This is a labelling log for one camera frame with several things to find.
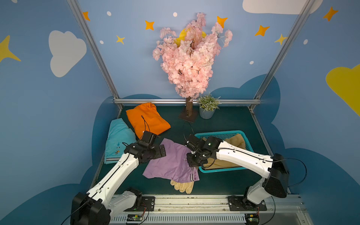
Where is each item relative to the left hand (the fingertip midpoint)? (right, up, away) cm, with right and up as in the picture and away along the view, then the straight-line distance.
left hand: (159, 151), depth 81 cm
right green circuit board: (+51, -34, -8) cm, 62 cm away
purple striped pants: (+9, -11, +5) cm, 15 cm away
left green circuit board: (-11, -33, -9) cm, 36 cm away
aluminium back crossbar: (+13, +34, +33) cm, 50 cm away
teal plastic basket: (+41, +9, +12) cm, 44 cm away
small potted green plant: (+33, +30, +20) cm, 49 cm away
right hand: (+18, -5, -5) cm, 20 cm away
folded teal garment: (-30, +6, +14) cm, 34 cm away
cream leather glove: (+17, -21, -1) cm, 27 cm away
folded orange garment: (-16, +20, +29) cm, 39 cm away
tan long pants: (+51, +5, +11) cm, 53 cm away
